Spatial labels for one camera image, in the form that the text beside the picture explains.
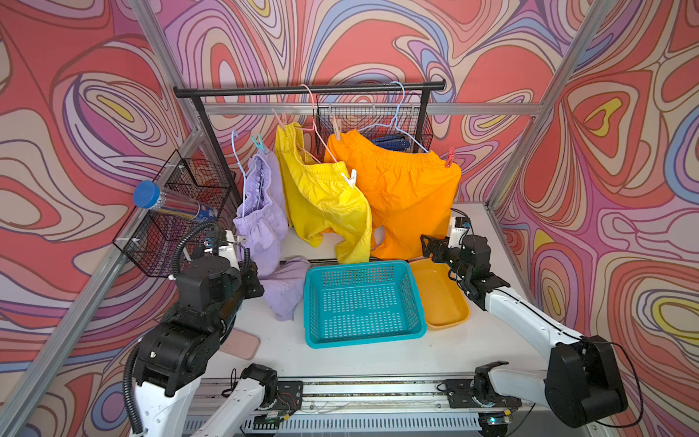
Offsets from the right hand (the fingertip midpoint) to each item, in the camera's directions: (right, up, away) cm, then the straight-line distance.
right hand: (432, 243), depth 85 cm
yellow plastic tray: (+5, -20, +3) cm, 21 cm away
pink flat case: (-60, -31, -3) cm, 67 cm away
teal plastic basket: (-22, -20, +6) cm, 31 cm away
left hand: (-47, -2, -26) cm, 54 cm away
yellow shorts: (-35, +13, -7) cm, 38 cm away
